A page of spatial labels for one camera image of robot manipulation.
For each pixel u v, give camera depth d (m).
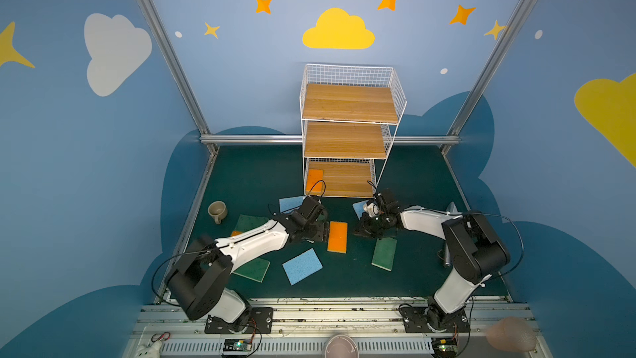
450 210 1.01
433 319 0.66
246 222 0.95
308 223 0.70
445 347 0.72
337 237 0.91
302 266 0.84
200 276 0.43
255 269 0.84
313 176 1.08
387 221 0.73
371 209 0.93
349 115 0.74
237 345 0.71
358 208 0.99
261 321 0.74
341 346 0.70
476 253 0.48
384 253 0.88
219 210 0.97
